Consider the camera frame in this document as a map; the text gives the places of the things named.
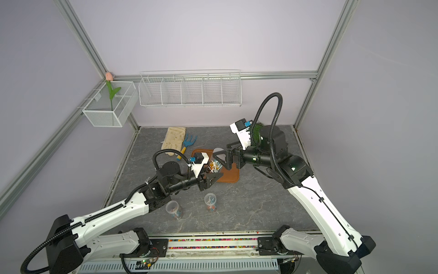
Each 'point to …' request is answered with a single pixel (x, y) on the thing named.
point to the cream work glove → (174, 139)
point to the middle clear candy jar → (210, 200)
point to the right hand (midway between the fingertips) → (221, 150)
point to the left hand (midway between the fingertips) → (219, 169)
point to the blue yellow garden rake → (186, 144)
